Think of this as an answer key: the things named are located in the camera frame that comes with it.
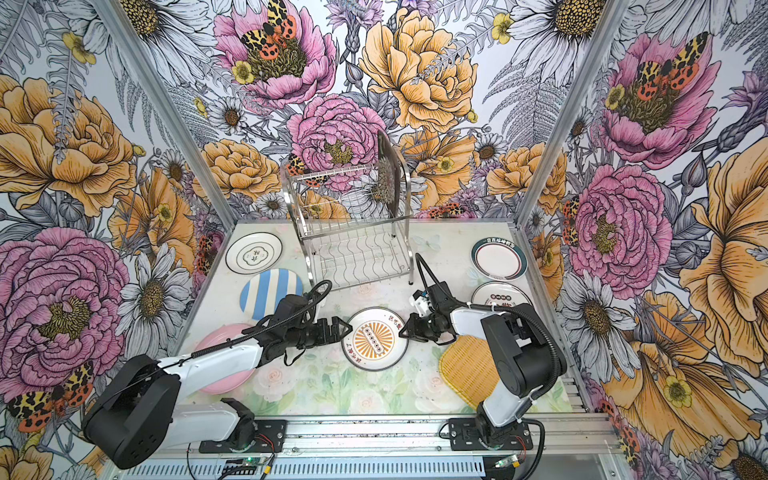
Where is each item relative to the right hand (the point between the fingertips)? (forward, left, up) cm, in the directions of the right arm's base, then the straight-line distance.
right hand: (402, 340), depth 89 cm
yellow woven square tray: (-9, -18, -2) cm, 20 cm away
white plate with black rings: (+35, +53, +1) cm, 64 cm away
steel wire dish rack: (+55, +24, +5) cm, 60 cm away
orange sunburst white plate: (0, +8, 0) cm, 8 cm away
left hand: (-1, +18, +4) cm, 18 cm away
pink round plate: (+3, +56, +2) cm, 56 cm away
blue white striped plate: (+19, +46, -1) cm, 50 cm away
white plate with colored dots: (+15, -33, 0) cm, 37 cm away
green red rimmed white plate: (+30, -36, -1) cm, 47 cm away
